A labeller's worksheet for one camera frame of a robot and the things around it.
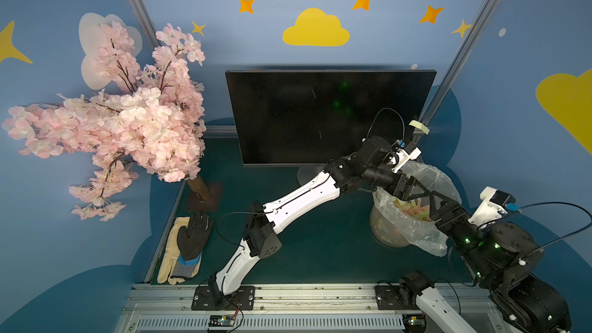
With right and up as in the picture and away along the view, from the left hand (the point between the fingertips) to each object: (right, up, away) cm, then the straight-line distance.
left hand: (421, 183), depth 63 cm
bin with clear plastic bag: (-5, -12, +3) cm, 13 cm away
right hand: (+1, -2, -6) cm, 6 cm away
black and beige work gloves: (-76, -23, +21) cm, 82 cm away
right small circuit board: (+4, -46, +10) cm, 48 cm away
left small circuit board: (-59, -45, +9) cm, 74 cm away
